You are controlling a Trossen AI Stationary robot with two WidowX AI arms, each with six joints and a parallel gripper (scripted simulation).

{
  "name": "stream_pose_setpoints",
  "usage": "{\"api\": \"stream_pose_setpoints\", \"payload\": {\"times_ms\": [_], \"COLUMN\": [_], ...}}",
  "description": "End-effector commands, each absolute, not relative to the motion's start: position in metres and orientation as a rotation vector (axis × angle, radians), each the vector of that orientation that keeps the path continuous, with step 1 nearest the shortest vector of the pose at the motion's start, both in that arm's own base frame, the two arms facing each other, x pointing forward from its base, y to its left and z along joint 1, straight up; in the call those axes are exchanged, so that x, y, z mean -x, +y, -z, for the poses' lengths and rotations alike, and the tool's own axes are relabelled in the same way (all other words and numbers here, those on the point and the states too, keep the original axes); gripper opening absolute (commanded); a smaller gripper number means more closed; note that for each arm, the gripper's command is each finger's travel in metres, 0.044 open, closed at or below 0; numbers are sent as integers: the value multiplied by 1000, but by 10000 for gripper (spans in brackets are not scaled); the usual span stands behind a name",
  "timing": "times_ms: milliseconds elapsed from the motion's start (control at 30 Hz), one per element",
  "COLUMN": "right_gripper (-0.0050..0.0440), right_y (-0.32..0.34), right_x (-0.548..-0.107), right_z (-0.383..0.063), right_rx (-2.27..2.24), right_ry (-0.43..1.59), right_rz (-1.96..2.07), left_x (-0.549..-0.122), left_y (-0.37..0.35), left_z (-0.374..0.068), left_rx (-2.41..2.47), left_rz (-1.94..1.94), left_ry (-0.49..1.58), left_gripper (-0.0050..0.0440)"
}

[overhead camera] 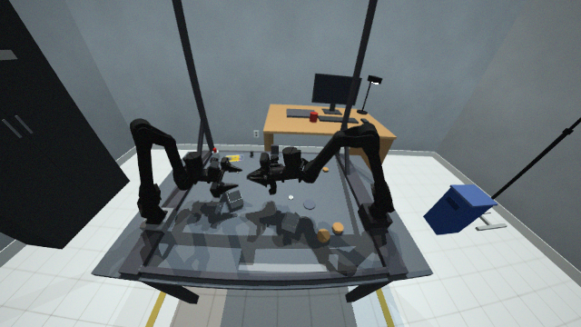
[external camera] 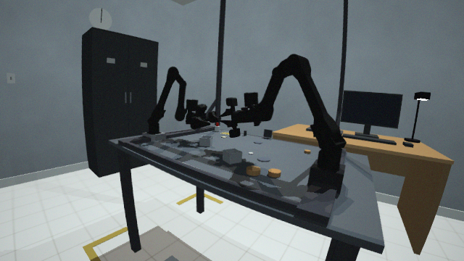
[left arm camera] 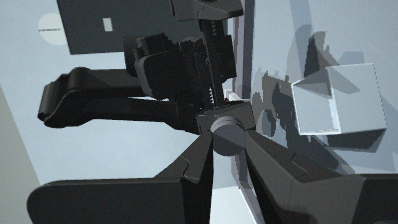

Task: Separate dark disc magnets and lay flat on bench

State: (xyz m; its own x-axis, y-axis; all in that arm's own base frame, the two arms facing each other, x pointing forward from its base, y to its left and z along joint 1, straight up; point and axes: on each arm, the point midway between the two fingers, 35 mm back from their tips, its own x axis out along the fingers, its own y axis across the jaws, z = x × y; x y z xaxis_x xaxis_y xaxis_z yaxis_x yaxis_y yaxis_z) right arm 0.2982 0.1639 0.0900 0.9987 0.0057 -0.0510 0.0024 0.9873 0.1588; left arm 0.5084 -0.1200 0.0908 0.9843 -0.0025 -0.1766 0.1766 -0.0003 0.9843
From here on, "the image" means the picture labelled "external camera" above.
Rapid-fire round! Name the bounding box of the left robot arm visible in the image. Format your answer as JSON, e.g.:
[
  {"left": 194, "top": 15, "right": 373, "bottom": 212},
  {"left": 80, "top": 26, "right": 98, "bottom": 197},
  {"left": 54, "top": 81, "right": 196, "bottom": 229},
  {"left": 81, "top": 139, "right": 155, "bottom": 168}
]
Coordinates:
[{"left": 237, "top": 54, "right": 346, "bottom": 171}]

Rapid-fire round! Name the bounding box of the grey-blue flat round disc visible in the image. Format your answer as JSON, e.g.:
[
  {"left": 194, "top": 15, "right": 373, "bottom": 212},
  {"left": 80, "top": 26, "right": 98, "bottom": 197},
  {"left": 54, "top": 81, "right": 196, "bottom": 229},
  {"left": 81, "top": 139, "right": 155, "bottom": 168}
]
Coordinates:
[{"left": 257, "top": 157, "right": 270, "bottom": 162}]

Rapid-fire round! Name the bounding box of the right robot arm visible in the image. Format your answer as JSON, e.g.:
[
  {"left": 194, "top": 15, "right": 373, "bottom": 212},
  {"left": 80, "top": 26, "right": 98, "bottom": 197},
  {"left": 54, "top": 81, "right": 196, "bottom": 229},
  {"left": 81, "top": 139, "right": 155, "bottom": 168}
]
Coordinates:
[{"left": 146, "top": 67, "right": 207, "bottom": 135}]

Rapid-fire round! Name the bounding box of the white open-top square box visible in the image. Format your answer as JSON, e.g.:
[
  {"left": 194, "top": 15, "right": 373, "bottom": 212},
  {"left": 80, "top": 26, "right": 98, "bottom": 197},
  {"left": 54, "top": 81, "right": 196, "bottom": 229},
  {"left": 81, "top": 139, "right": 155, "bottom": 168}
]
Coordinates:
[{"left": 199, "top": 136, "right": 212, "bottom": 146}]

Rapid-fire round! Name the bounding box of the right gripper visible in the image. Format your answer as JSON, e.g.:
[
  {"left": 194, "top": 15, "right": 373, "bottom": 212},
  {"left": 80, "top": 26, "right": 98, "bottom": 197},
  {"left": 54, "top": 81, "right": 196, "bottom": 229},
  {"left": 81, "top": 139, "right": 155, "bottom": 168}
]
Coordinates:
[{"left": 190, "top": 111, "right": 219, "bottom": 129}]

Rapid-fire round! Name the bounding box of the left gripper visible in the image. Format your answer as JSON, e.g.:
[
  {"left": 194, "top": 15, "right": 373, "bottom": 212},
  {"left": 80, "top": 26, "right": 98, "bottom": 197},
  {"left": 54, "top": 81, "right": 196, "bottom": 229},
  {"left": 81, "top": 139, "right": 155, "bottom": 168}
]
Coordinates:
[{"left": 219, "top": 98, "right": 245, "bottom": 138}]

